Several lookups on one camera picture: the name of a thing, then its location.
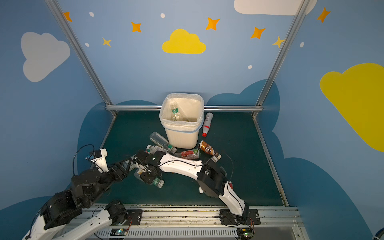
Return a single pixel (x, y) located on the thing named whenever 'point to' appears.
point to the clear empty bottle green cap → (158, 139)
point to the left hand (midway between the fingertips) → (131, 161)
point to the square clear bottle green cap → (156, 181)
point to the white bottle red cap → (207, 124)
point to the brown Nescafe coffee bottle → (209, 149)
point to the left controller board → (118, 232)
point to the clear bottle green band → (175, 110)
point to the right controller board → (244, 233)
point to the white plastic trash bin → (183, 115)
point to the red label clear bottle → (189, 154)
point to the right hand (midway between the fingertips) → (149, 175)
